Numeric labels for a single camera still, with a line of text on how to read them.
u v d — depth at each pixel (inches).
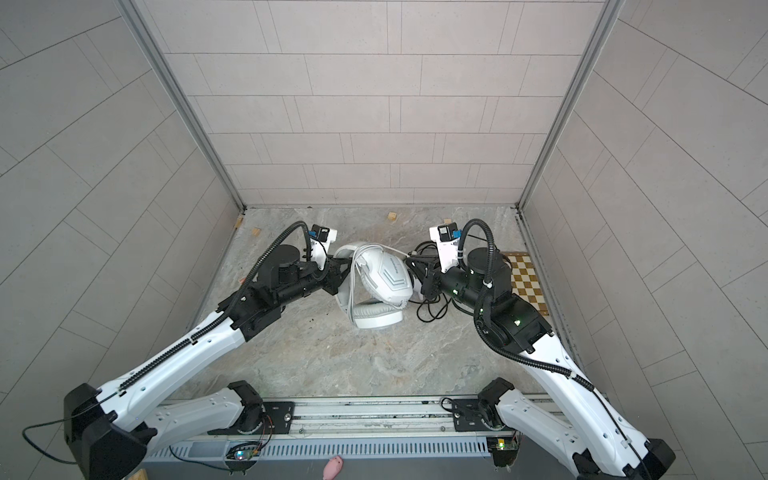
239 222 44.1
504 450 26.8
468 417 27.9
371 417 28.5
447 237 20.8
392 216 44.2
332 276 23.3
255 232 42.3
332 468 25.1
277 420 27.8
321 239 23.2
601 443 14.7
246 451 25.2
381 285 21.3
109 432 14.2
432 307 35.4
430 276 21.9
